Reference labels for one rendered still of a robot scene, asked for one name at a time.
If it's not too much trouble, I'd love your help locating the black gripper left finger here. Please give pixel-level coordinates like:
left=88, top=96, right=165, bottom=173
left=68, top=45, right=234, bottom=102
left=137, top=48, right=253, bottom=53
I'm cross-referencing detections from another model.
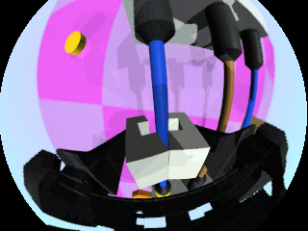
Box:
left=55, top=130, right=126, bottom=195

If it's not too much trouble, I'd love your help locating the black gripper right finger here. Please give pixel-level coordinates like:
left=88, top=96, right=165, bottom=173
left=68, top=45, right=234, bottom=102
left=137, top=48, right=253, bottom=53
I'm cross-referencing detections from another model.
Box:
left=195, top=123, right=257, bottom=180

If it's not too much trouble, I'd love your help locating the yellow short cylinder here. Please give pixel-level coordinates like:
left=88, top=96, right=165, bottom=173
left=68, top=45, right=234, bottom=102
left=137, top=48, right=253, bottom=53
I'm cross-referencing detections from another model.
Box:
left=65, top=31, right=86, bottom=55

